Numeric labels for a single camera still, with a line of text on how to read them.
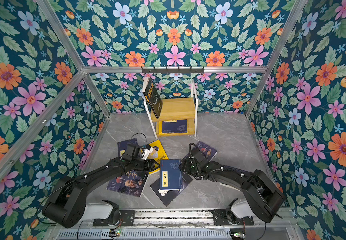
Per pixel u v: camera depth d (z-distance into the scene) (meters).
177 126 1.05
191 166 0.75
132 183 0.84
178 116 0.91
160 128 1.04
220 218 0.73
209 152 0.96
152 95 0.84
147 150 0.81
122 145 1.02
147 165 0.77
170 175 0.86
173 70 0.92
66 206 0.42
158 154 0.96
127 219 0.73
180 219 0.75
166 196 0.80
